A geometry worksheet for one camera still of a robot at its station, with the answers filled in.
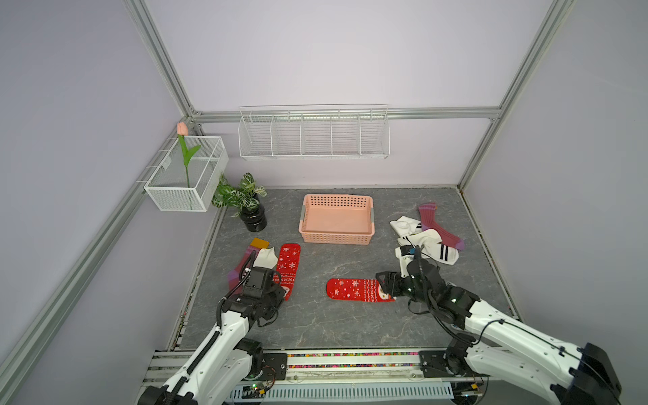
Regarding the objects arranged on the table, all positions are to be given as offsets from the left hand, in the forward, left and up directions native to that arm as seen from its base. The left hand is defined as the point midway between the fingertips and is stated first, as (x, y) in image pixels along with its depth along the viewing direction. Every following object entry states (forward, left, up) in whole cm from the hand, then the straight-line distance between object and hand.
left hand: (286, 295), depth 83 cm
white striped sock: (+17, +9, -4) cm, 20 cm away
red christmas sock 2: (+13, +1, -4) cm, 13 cm away
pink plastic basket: (+29, -21, +1) cm, 36 cm away
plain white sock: (+26, -47, -2) cm, 54 cm away
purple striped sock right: (+30, -59, -4) cm, 66 cm away
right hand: (+2, -31, +8) cm, 32 cm away
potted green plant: (+28, +12, +20) cm, 36 cm away
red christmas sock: (+2, -24, -4) cm, 25 cm away
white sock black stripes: (+17, -55, -3) cm, 58 cm away
